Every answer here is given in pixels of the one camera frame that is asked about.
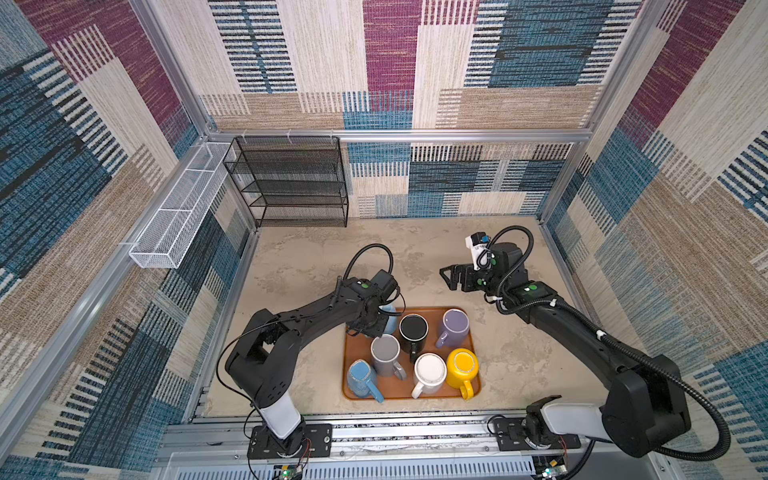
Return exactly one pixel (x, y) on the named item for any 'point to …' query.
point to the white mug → (430, 370)
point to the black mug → (413, 333)
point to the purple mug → (454, 328)
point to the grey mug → (385, 350)
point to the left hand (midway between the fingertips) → (373, 325)
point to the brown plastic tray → (432, 350)
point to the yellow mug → (461, 369)
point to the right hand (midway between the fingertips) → (454, 273)
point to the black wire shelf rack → (291, 181)
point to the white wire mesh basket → (164, 240)
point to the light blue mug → (391, 326)
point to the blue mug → (362, 380)
